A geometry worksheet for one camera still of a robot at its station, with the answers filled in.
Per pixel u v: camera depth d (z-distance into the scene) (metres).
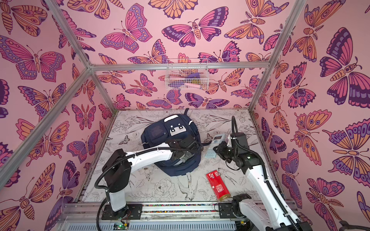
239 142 0.56
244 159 0.52
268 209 0.43
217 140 0.81
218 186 0.81
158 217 0.73
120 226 0.72
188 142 0.67
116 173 0.47
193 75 0.95
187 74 0.96
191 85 0.86
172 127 0.99
